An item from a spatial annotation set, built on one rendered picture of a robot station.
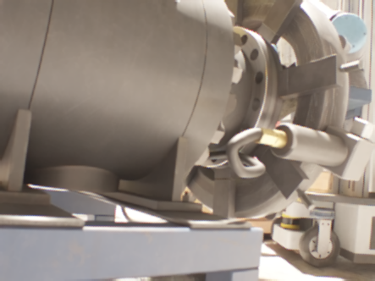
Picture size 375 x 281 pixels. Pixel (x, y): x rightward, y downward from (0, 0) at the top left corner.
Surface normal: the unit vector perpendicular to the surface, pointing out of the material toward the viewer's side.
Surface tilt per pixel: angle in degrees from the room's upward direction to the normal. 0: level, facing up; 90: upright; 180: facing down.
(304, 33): 90
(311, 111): 90
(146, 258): 90
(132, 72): 104
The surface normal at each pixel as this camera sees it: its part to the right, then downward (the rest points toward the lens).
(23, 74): 0.49, 0.42
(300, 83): -0.80, -0.13
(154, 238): 0.58, 0.00
